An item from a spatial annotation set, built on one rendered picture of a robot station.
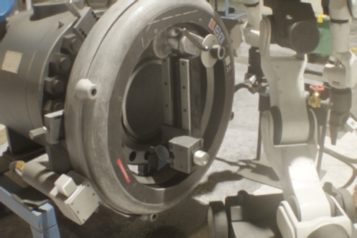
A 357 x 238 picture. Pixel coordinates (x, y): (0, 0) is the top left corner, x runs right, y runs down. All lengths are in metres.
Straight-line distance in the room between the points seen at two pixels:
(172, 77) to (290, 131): 0.45
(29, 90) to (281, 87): 0.88
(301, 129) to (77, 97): 0.78
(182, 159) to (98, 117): 0.36
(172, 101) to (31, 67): 0.50
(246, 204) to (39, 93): 0.83
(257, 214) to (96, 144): 0.70
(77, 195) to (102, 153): 0.14
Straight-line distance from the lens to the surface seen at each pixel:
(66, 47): 1.34
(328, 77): 1.45
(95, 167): 1.08
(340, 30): 1.37
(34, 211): 1.46
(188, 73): 1.24
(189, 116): 1.29
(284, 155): 1.39
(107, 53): 1.02
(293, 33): 1.29
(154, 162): 1.43
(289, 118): 1.41
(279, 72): 1.44
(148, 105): 1.51
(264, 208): 1.51
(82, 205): 1.11
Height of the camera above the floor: 1.04
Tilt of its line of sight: 22 degrees down
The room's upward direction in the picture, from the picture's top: 1 degrees counter-clockwise
